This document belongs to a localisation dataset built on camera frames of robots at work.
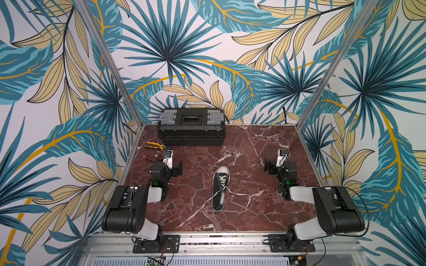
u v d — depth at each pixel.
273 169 0.84
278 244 0.73
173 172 0.83
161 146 1.07
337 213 0.46
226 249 0.73
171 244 0.68
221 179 0.90
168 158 0.80
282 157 0.79
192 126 0.95
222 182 0.88
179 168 0.86
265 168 0.87
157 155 1.00
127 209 0.45
